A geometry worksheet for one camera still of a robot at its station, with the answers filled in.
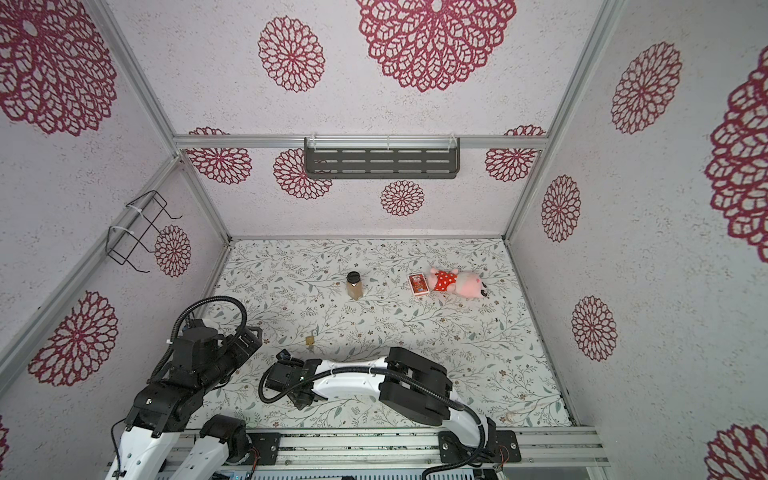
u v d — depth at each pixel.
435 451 0.76
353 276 0.97
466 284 0.98
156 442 0.44
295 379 0.65
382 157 0.96
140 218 0.78
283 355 0.75
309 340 0.93
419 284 1.05
